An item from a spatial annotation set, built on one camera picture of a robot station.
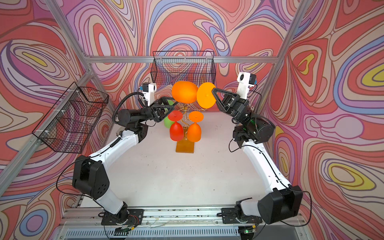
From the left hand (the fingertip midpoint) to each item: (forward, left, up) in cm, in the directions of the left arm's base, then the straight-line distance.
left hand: (176, 109), depth 57 cm
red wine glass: (+7, +3, -23) cm, 24 cm away
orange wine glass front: (+6, -7, -22) cm, 24 cm away
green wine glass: (+18, +9, -28) cm, 35 cm away
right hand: (-7, -12, +12) cm, 18 cm away
